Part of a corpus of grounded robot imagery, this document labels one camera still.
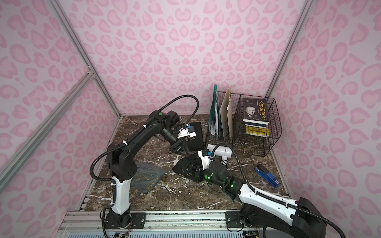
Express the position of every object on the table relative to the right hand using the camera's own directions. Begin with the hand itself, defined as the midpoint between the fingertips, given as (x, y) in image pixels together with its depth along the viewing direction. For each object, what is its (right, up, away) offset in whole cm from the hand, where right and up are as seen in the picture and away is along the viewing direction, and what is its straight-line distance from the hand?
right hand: (188, 170), depth 74 cm
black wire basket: (+41, +23, +16) cm, 49 cm away
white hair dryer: (+22, +6, +18) cm, 29 cm away
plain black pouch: (+1, +2, 0) cm, 2 cm away
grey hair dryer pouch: (-23, -5, +8) cm, 25 cm away
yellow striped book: (+41, +19, +15) cm, 48 cm away
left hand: (0, +8, +4) cm, 9 cm away
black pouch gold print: (+4, +10, +30) cm, 32 cm away
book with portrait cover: (+41, +32, +19) cm, 55 cm away
